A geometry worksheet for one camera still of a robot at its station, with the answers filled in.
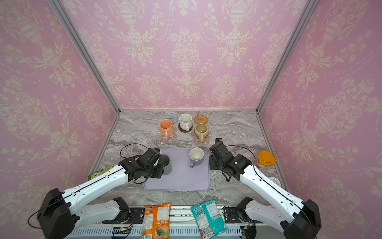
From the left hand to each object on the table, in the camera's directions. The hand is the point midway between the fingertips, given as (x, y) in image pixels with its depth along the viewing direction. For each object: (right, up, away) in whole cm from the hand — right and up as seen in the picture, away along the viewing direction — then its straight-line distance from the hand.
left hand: (162, 172), depth 81 cm
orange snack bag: (0, -20, -11) cm, 22 cm away
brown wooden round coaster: (+10, +22, +26) cm, 35 cm away
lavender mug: (+19, +7, +13) cm, 24 cm away
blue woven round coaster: (0, +32, +36) cm, 48 cm away
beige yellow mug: (+23, +22, +23) cm, 39 cm away
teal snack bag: (+25, -20, -11) cm, 34 cm away
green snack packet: (-41, -3, +7) cm, 42 cm away
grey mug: (+2, +6, 0) cm, 7 cm away
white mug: (+11, +28, +22) cm, 38 cm away
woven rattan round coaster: (+22, +30, +35) cm, 52 cm away
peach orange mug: (-3, +24, +25) cm, 35 cm away
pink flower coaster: (+1, +17, +23) cm, 28 cm away
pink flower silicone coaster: (+19, +15, +22) cm, 33 cm away
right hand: (+28, +7, -2) cm, 29 cm away
